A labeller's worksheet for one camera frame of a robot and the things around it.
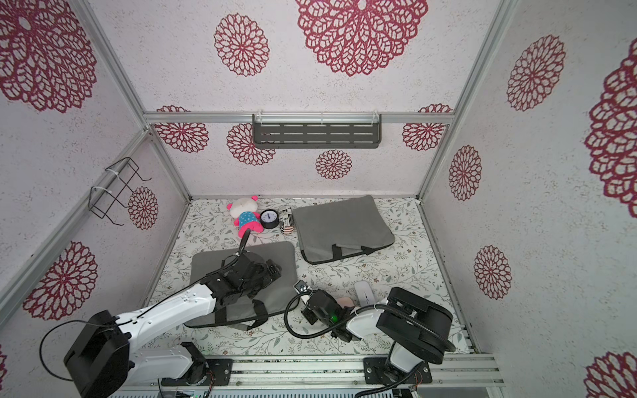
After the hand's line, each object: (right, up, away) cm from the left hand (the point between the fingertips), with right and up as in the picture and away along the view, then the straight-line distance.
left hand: (275, 276), depth 85 cm
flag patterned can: (+1, +19, +24) cm, 31 cm away
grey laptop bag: (+2, -7, 0) cm, 8 cm away
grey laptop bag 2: (+29, +16, +21) cm, 39 cm away
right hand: (+9, -8, +3) cm, 12 cm away
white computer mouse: (+31, -7, +3) cm, 32 cm away
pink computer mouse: (+24, -10, +3) cm, 26 cm away
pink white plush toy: (-18, +24, +23) cm, 38 cm away
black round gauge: (-7, +20, +25) cm, 32 cm away
